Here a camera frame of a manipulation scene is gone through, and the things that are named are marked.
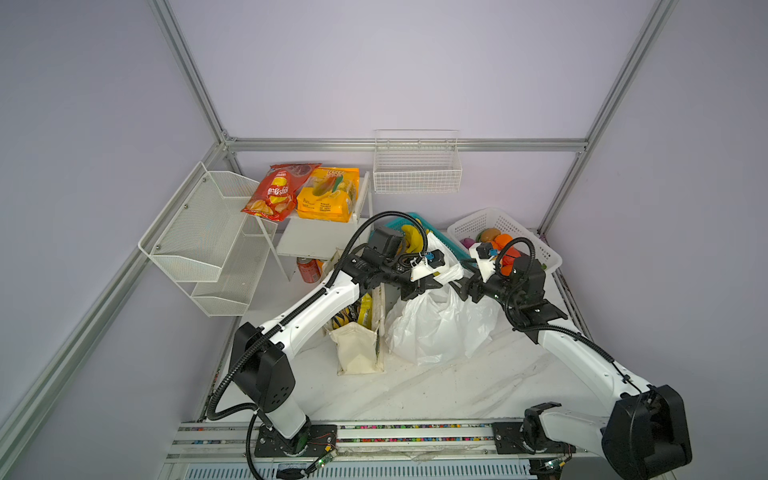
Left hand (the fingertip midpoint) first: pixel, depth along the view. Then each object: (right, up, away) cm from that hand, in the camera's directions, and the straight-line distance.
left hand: (436, 282), depth 73 cm
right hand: (+5, +4, +4) cm, 8 cm away
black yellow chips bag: (-23, -10, +5) cm, 26 cm away
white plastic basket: (+30, +22, +43) cm, 57 cm away
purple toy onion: (+17, +12, +36) cm, 41 cm away
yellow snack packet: (-19, -9, +7) cm, 22 cm away
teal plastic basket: (+9, +11, +32) cm, 35 cm away
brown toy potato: (+27, +15, +42) cm, 52 cm away
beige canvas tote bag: (-20, -19, +5) cm, 28 cm away
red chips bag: (-43, +23, +6) cm, 49 cm away
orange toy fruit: (+31, +13, +41) cm, 53 cm away
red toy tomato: (+33, +8, +35) cm, 48 cm away
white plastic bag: (+1, -12, +4) cm, 13 cm away
